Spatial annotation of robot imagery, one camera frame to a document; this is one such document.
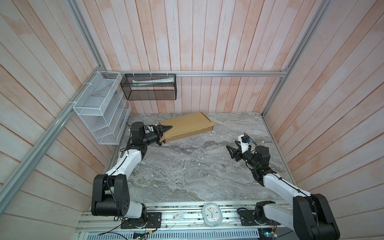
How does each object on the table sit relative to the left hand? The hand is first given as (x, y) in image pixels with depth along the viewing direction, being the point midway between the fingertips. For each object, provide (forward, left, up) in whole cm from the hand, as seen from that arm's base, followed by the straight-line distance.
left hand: (173, 130), depth 78 cm
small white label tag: (-36, -3, -24) cm, 44 cm away
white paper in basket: (+31, +22, +10) cm, 39 cm away
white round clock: (-36, -20, -22) cm, 47 cm away
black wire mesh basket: (+40, +20, 0) cm, 45 cm away
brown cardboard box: (+3, -7, +1) cm, 7 cm away
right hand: (-2, -33, -10) cm, 35 cm away
